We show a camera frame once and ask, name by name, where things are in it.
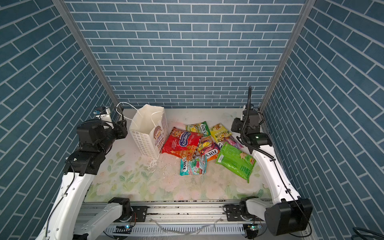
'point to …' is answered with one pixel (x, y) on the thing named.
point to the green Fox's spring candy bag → (201, 127)
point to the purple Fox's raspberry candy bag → (232, 141)
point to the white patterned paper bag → (148, 126)
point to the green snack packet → (241, 162)
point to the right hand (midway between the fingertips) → (235, 118)
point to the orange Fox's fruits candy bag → (207, 148)
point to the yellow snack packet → (219, 132)
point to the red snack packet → (182, 143)
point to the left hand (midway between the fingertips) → (122, 120)
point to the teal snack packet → (197, 166)
